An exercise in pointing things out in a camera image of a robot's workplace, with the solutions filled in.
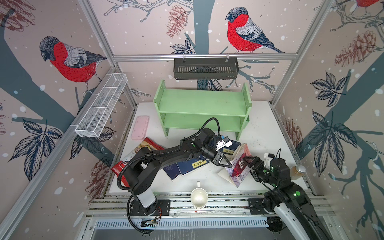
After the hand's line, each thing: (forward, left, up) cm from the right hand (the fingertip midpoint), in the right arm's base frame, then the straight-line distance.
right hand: (244, 160), depth 77 cm
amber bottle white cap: (-4, -27, -4) cm, 28 cm away
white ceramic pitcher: (-16, +24, -12) cm, 31 cm away
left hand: (-6, +8, +6) cm, 12 cm away
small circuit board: (-28, +48, -14) cm, 58 cm away
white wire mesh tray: (+16, +77, +19) cm, 81 cm away
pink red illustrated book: (-4, +3, 0) cm, 5 cm away
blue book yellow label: (-1, +32, -11) cm, 34 cm away
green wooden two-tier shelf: (+23, +28, +14) cm, 39 cm away
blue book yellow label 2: (+9, +6, -10) cm, 15 cm away
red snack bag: (+14, +59, -9) cm, 61 cm away
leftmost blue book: (-3, +40, -12) cm, 41 cm away
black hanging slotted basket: (+60, +21, +16) cm, 66 cm away
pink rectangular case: (+26, +67, -11) cm, 73 cm away
